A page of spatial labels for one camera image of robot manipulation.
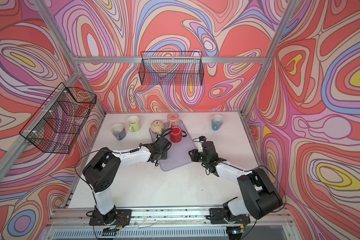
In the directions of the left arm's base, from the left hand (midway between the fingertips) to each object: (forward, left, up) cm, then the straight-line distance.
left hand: (165, 152), depth 96 cm
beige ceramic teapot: (+17, +6, +6) cm, 19 cm away
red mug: (+9, -8, +7) cm, 14 cm away
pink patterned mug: (+20, -5, +10) cm, 23 cm away
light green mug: (+20, +23, +7) cm, 31 cm away
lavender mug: (+16, +34, +2) cm, 38 cm away
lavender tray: (-2, -9, +1) cm, 9 cm away
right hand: (-4, -17, +4) cm, 18 cm away
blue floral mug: (+20, -36, +8) cm, 42 cm away
